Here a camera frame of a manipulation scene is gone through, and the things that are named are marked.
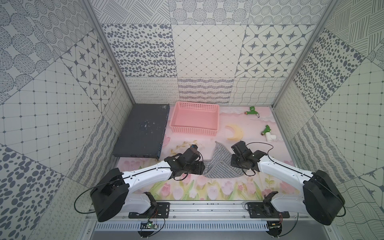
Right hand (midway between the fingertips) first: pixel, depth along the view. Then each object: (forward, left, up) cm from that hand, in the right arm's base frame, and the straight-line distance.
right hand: (234, 162), depth 87 cm
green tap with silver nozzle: (+44, -21, -3) cm, 49 cm away
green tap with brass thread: (+26, -27, -2) cm, 37 cm away
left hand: (-2, +20, +5) cm, 20 cm away
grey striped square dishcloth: (-1, +8, -3) cm, 9 cm away
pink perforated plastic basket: (+36, +22, -2) cm, 42 cm away
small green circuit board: (-31, +45, -3) cm, 55 cm away
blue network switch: (+19, +60, +1) cm, 63 cm away
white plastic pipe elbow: (+19, -27, -2) cm, 33 cm away
